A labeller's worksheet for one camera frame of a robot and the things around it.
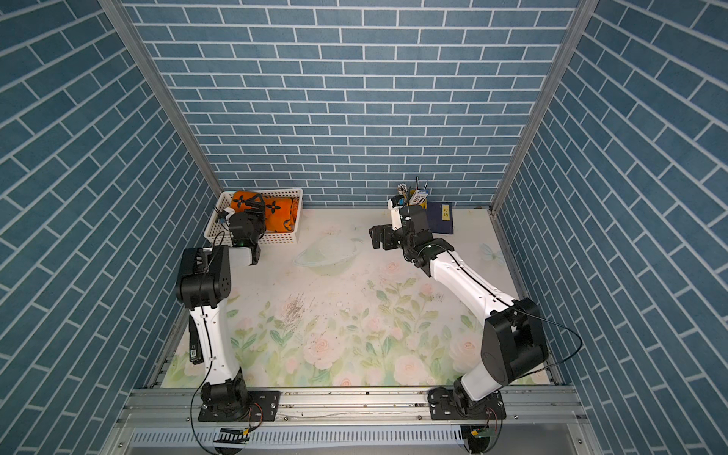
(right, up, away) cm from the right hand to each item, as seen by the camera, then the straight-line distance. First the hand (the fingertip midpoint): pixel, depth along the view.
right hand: (387, 228), depth 85 cm
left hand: (-43, +11, +17) cm, 47 cm away
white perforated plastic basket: (-65, 0, +23) cm, 69 cm away
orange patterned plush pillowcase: (-40, +6, +23) cm, 47 cm away
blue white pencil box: (+12, +11, +18) cm, 24 cm away
